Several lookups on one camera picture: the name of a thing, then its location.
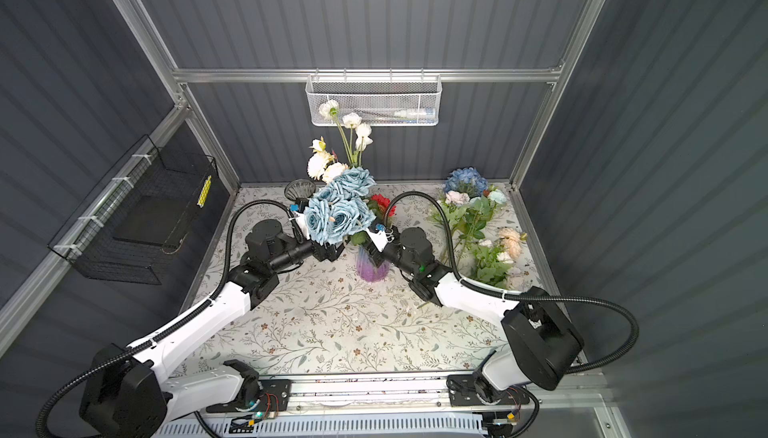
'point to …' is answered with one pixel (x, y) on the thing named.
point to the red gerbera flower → (384, 203)
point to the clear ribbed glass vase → (299, 189)
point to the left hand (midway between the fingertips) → (344, 227)
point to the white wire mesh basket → (379, 100)
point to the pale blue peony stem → (494, 196)
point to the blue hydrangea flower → (467, 180)
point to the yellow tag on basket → (204, 191)
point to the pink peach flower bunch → (487, 259)
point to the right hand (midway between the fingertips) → (364, 232)
